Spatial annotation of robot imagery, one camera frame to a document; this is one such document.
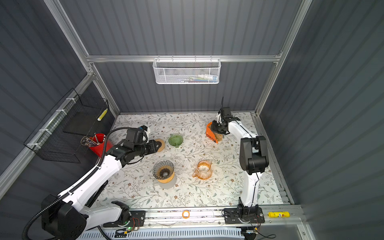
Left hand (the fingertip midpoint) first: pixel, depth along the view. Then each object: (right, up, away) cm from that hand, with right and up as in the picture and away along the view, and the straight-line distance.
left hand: (159, 145), depth 80 cm
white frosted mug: (+4, -22, +1) cm, 23 cm away
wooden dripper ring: (+4, -18, -4) cm, 19 cm away
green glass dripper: (+6, +1, +24) cm, 25 cm away
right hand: (+32, +8, +19) cm, 38 cm away
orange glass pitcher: (+25, -17, +9) cm, 31 cm away
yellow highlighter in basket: (-32, +17, +1) cm, 36 cm away
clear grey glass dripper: (+2, -13, 0) cm, 13 cm away
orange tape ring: (+14, -35, -6) cm, 38 cm away
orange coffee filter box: (+30, +5, +21) cm, 37 cm away
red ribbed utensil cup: (-36, -3, +4) cm, 36 cm away
